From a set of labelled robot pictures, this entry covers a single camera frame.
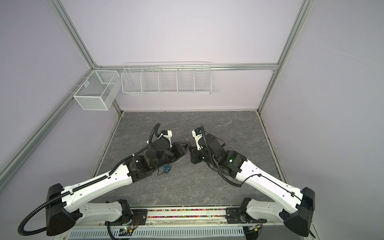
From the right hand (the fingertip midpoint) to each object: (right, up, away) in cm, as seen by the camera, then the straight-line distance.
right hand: (189, 150), depth 70 cm
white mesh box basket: (-62, +35, +29) cm, 77 cm away
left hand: (+1, +1, -1) cm, 2 cm away
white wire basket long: (-17, +44, +29) cm, 55 cm away
